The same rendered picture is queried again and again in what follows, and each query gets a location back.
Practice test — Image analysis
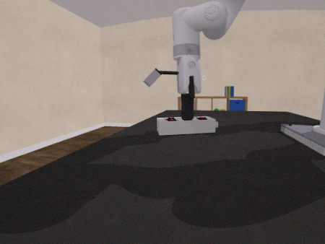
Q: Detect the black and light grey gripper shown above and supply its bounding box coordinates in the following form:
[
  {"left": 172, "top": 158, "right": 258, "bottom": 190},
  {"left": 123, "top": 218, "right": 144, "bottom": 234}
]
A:
[{"left": 173, "top": 54, "right": 202, "bottom": 119}]

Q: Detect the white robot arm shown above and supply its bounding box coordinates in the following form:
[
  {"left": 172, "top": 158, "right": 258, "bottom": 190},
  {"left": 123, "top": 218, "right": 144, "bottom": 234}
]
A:
[{"left": 144, "top": 0, "right": 325, "bottom": 135}]

